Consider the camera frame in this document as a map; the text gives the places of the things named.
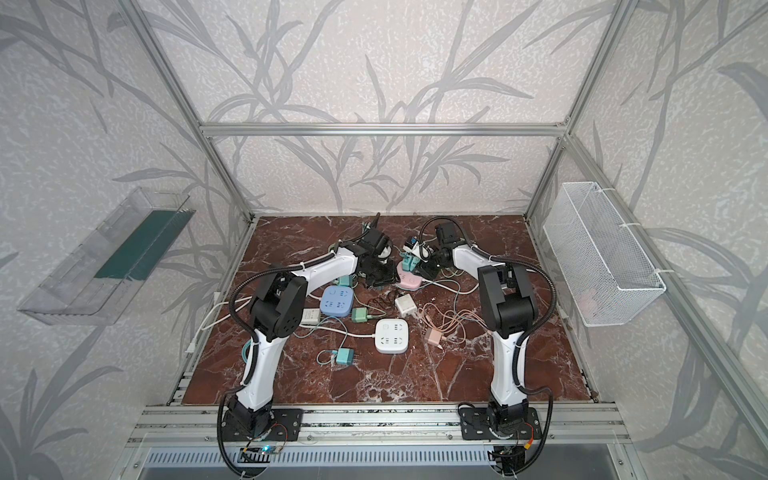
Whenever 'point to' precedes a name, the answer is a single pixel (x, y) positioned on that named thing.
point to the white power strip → (391, 335)
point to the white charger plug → (405, 304)
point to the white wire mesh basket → (606, 274)
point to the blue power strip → (337, 301)
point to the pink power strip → (407, 280)
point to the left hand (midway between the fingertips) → (402, 272)
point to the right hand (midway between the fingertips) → (420, 256)
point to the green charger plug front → (359, 314)
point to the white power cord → (213, 317)
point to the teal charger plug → (345, 356)
